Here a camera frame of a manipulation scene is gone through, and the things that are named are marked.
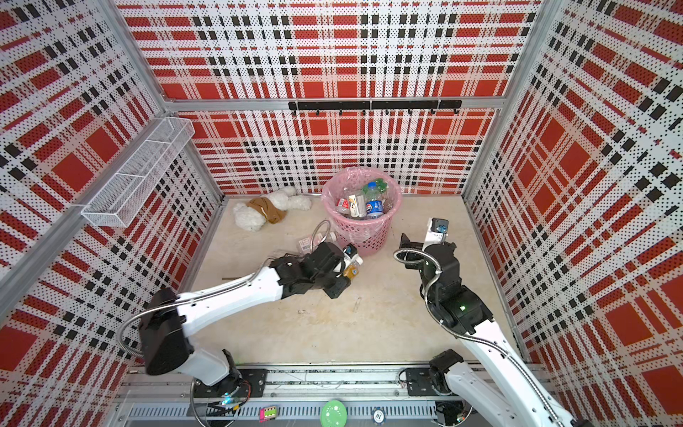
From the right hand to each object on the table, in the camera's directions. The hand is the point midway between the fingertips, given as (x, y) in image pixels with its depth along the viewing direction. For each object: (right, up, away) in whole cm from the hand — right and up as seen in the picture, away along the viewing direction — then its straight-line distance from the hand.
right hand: (423, 237), depth 71 cm
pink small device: (-41, -45, -4) cm, 61 cm away
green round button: (-24, -45, -5) cm, 51 cm away
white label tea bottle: (-18, +10, +17) cm, 26 cm away
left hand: (-22, -11, +7) cm, 26 cm away
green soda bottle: (-10, +18, +22) cm, 30 cm away
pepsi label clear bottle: (-12, +11, +15) cm, 22 cm away
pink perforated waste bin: (-14, 0, +12) cm, 19 cm away
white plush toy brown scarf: (-53, +10, +36) cm, 65 cm away
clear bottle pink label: (-37, -4, +30) cm, 48 cm away
